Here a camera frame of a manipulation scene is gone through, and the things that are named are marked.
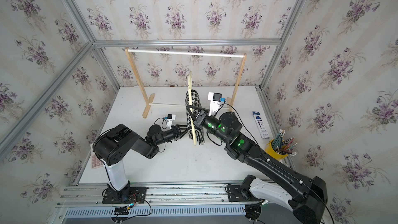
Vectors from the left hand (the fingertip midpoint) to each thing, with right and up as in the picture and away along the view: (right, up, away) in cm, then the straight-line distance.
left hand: (192, 132), depth 82 cm
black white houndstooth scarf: (+2, +4, -21) cm, 21 cm away
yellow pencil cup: (+43, -7, -7) cm, 44 cm away
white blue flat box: (+44, -2, +12) cm, 45 cm away
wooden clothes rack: (-33, +18, +26) cm, 46 cm away
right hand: (0, +15, -22) cm, 27 cm away
